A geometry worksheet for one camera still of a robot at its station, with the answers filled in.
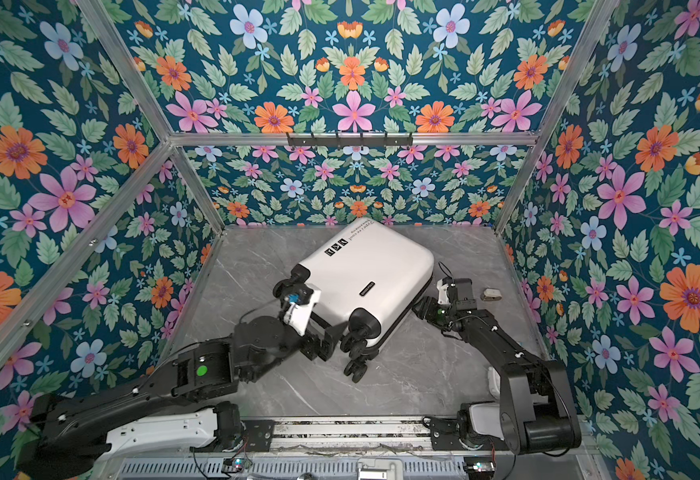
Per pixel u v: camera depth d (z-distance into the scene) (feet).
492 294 3.19
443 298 2.64
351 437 2.46
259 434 2.41
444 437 2.36
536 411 1.36
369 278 2.57
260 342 1.41
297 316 1.69
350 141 2.99
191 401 1.45
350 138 3.04
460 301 2.26
